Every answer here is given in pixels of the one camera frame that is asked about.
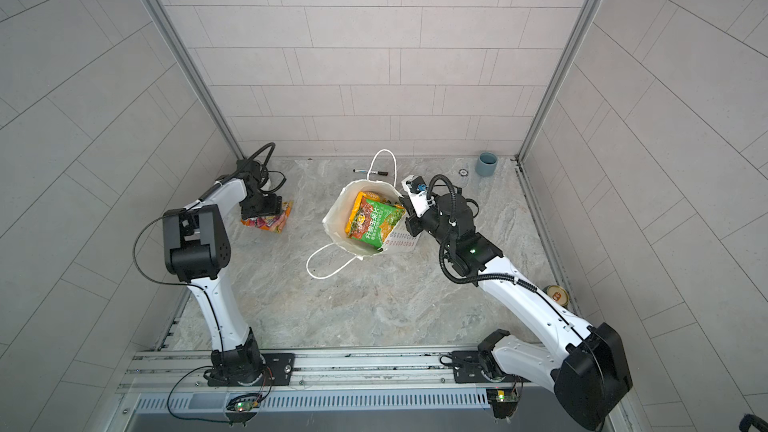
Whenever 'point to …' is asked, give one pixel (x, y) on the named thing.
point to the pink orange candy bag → (272, 223)
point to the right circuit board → (504, 401)
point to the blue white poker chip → (463, 172)
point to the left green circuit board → (244, 406)
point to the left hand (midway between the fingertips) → (275, 203)
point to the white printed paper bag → (337, 216)
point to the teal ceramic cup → (486, 163)
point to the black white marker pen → (382, 173)
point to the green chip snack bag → (372, 219)
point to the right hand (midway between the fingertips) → (400, 198)
